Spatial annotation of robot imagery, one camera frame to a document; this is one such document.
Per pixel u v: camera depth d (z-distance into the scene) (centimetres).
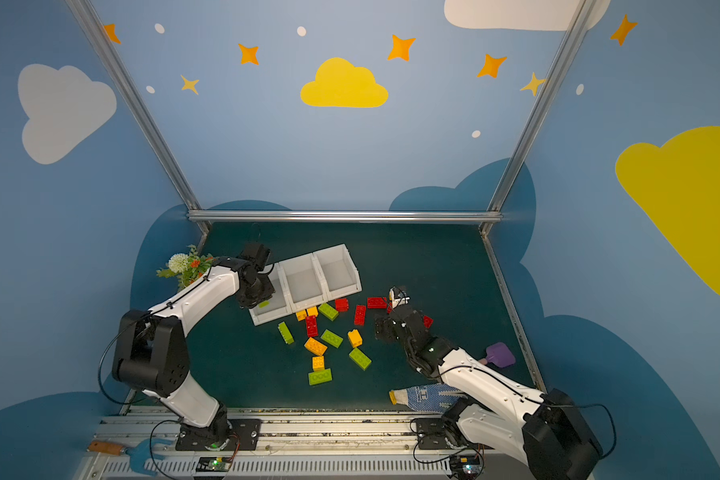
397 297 73
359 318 95
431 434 75
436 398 80
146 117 88
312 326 93
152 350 50
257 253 74
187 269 90
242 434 75
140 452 72
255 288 77
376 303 98
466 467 71
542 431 41
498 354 88
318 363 83
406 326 62
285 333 90
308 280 106
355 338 89
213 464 70
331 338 91
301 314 95
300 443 73
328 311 96
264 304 84
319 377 84
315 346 88
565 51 75
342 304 97
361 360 86
